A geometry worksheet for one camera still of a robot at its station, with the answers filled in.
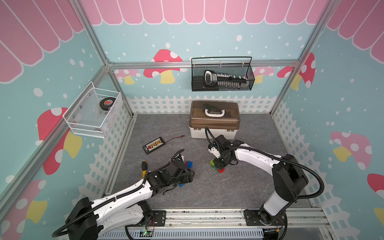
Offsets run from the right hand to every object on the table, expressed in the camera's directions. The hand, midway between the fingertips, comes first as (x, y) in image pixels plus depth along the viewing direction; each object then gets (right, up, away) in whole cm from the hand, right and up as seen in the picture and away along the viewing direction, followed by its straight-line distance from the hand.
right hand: (218, 163), depth 89 cm
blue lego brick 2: (-22, -11, -4) cm, 25 cm away
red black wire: (-25, +15, +18) cm, 35 cm away
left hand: (-17, -5, -9) cm, 20 cm away
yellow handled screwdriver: (-45, -3, +1) cm, 45 cm away
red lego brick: (+2, -5, 0) cm, 5 cm away
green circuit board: (-38, -31, -16) cm, 51 cm away
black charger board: (-42, +10, +11) cm, 44 cm away
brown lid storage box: (+2, +27, +2) cm, 27 cm away
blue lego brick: (-17, -1, +2) cm, 17 cm away
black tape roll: (-61, +35, -9) cm, 71 cm away
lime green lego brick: (-4, +2, -5) cm, 7 cm away
